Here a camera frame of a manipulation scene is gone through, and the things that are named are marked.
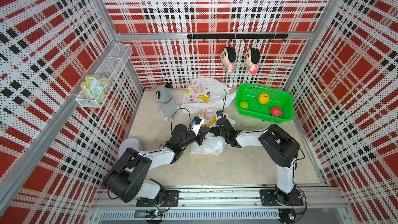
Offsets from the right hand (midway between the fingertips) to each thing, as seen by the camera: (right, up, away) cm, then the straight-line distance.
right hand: (217, 123), depth 98 cm
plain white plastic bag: (-4, -10, -15) cm, 19 cm away
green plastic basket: (+48, +16, +13) cm, 52 cm away
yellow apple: (+33, +16, +10) cm, 38 cm away
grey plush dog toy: (-32, +13, +1) cm, 35 cm away
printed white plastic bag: (-11, +20, +13) cm, 26 cm away
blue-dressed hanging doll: (+6, +40, -7) cm, 41 cm away
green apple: (+18, +12, +6) cm, 23 cm away
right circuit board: (+29, -36, -31) cm, 56 cm away
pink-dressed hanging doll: (+21, +41, -5) cm, 46 cm away
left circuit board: (-31, -38, -29) cm, 56 cm away
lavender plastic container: (-50, -9, -14) cm, 52 cm away
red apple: (+39, +7, +2) cm, 40 cm away
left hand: (-4, -1, -14) cm, 14 cm away
